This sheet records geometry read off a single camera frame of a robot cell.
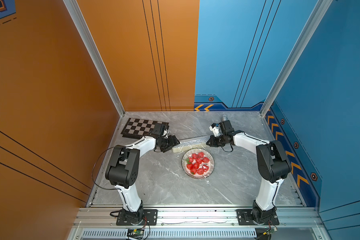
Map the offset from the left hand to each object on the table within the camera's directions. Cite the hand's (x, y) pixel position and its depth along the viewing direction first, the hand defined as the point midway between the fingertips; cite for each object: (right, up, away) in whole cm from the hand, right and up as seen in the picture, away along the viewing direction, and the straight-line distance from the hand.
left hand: (177, 142), depth 96 cm
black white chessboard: (-30, +9, +10) cm, 33 cm away
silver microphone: (+35, +17, +16) cm, 42 cm away
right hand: (+20, 0, +1) cm, 20 cm away
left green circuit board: (-17, -41, -25) cm, 51 cm away
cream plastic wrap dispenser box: (+9, -1, -2) cm, 9 cm away
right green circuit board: (+45, -38, -27) cm, 65 cm away
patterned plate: (+21, -12, -7) cm, 25 cm away
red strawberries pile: (+12, -12, -7) cm, 18 cm away
